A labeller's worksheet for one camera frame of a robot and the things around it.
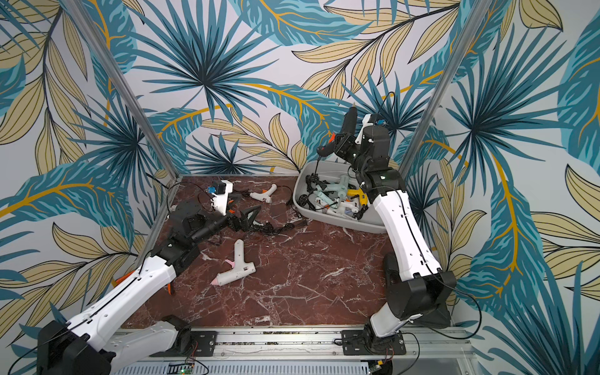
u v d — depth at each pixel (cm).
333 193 111
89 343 38
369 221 98
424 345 76
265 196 109
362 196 106
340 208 103
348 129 70
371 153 52
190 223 54
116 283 84
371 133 54
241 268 86
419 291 41
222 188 60
